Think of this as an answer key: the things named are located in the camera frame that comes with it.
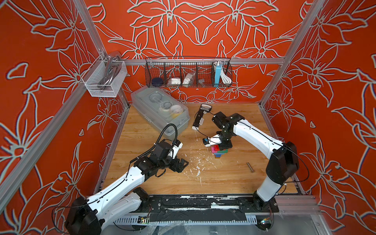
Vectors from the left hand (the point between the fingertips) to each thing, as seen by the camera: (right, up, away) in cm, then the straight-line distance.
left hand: (182, 159), depth 78 cm
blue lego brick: (+22, -1, +11) cm, 24 cm away
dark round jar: (-17, +46, +17) cm, 53 cm away
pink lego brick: (+18, +4, +5) cm, 19 cm away
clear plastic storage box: (-16, +28, +17) cm, 37 cm away
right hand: (+20, +7, +5) cm, 22 cm away
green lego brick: (+28, 0, +16) cm, 32 cm away
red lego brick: (+19, +5, +4) cm, 20 cm away
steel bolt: (+41, -7, +8) cm, 42 cm away
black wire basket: (+1, +55, +23) cm, 59 cm away
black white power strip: (+12, +22, +32) cm, 41 cm away
